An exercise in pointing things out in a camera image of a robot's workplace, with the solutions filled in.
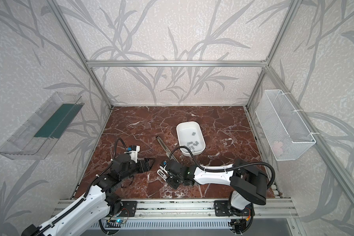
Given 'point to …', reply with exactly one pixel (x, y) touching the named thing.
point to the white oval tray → (190, 134)
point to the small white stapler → (162, 174)
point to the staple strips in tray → (195, 144)
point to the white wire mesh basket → (288, 136)
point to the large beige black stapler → (166, 149)
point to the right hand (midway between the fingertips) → (169, 175)
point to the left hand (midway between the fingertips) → (153, 156)
